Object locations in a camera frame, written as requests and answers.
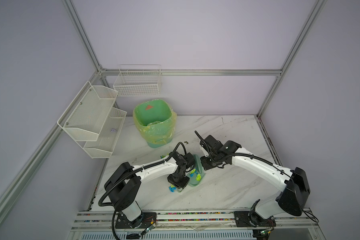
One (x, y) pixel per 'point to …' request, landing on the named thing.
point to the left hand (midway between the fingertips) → (178, 188)
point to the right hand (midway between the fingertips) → (201, 165)
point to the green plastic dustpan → (192, 181)
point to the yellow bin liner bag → (155, 119)
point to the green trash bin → (156, 120)
